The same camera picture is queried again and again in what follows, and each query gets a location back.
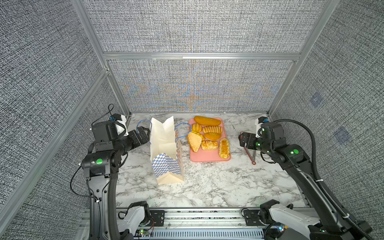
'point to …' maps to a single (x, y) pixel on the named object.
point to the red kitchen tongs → (253, 162)
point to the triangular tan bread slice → (195, 141)
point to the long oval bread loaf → (207, 121)
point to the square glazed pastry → (207, 145)
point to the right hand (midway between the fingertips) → (247, 135)
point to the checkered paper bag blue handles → (165, 150)
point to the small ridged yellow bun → (196, 127)
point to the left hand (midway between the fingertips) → (141, 132)
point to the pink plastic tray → (202, 156)
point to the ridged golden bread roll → (212, 129)
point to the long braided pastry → (224, 148)
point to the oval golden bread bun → (212, 136)
